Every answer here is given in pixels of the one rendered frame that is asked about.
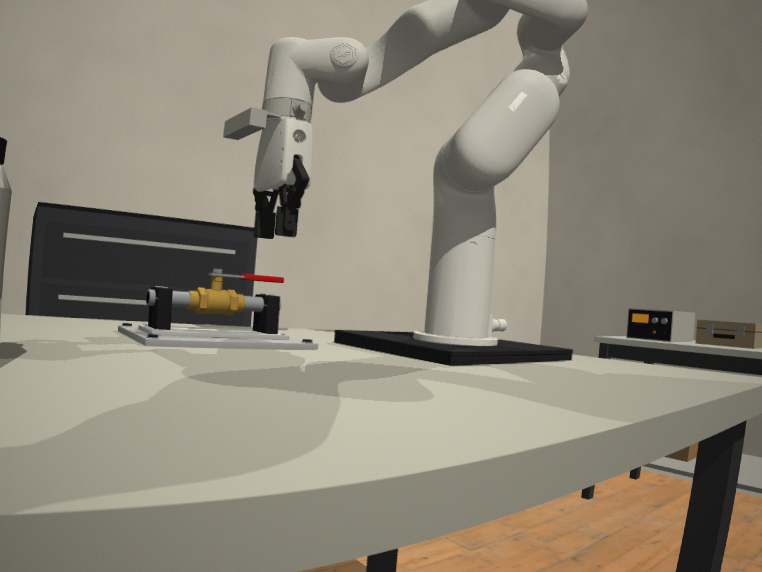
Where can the grey bottle with black cap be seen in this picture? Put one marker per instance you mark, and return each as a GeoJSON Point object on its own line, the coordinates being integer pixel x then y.
{"type": "Point", "coordinates": [5, 200]}

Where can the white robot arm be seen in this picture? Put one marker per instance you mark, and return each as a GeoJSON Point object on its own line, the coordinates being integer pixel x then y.
{"type": "Point", "coordinates": [483, 152]}

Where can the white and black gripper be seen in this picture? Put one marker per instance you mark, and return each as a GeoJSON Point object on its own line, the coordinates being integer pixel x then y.
{"type": "Point", "coordinates": [285, 144]}

